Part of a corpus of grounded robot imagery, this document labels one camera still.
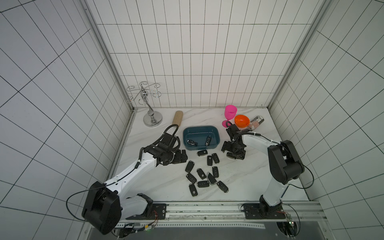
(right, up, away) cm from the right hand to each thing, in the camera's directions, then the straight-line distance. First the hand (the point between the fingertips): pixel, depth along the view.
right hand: (229, 150), depth 95 cm
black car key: (-10, -4, -4) cm, 11 cm away
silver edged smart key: (-13, -14, -12) cm, 22 cm away
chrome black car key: (-24, +5, +3) cm, 25 cm away
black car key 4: (-10, -12, -10) cm, 18 cm away
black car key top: (-18, -1, -2) cm, 18 cm away
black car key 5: (-18, -16, -14) cm, 28 cm away
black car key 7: (-1, 0, -11) cm, 11 cm away
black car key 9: (-24, -18, -16) cm, 34 cm away
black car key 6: (-7, -16, -15) cm, 24 cm away
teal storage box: (-21, +8, +6) cm, 23 cm away
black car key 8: (-25, -13, -12) cm, 31 cm away
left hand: (-32, -3, -14) cm, 35 cm away
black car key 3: (-19, -11, -10) cm, 24 cm away
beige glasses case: (-35, +21, +15) cm, 44 cm away
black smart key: (-26, -8, -7) cm, 28 cm away
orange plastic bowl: (+12, +19, +13) cm, 26 cm away
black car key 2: (-13, -5, -5) cm, 15 cm away
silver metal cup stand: (-54, +21, +16) cm, 61 cm away
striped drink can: (+22, +18, +12) cm, 31 cm away
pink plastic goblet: (+2, +26, +5) cm, 26 cm away
